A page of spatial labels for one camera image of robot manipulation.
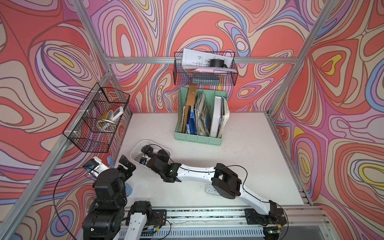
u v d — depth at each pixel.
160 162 0.69
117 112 0.75
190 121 0.91
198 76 1.00
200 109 0.91
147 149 0.93
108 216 0.38
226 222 0.73
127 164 0.53
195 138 0.99
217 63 0.82
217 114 0.84
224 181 0.56
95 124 0.70
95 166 0.46
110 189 0.39
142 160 0.75
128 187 0.87
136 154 0.94
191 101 0.81
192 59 0.86
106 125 0.72
